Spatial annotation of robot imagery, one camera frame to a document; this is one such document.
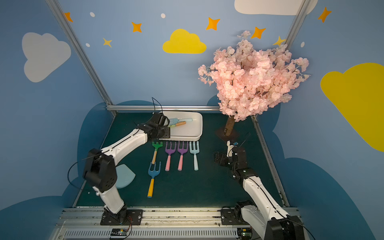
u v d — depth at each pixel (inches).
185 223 29.0
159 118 27.7
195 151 38.9
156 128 27.5
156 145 39.8
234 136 41.2
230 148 30.2
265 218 17.6
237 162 25.1
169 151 39.0
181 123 45.5
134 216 29.3
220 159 29.6
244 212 24.6
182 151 38.9
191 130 43.0
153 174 35.2
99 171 18.5
